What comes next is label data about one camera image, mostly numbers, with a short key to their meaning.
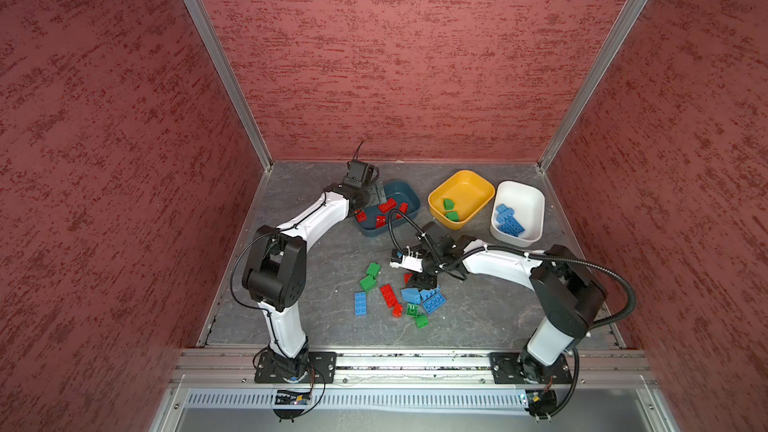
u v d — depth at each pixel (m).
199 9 0.78
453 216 1.03
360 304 0.83
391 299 0.84
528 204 1.07
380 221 1.01
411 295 0.83
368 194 0.87
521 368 0.66
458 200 1.09
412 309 0.82
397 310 0.83
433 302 0.85
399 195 1.10
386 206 0.84
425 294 0.84
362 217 1.02
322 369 0.74
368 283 0.87
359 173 0.73
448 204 1.07
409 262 0.77
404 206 1.03
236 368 0.76
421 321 0.81
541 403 0.71
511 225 1.00
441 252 0.70
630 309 0.44
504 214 1.03
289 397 0.72
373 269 0.89
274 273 0.48
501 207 1.07
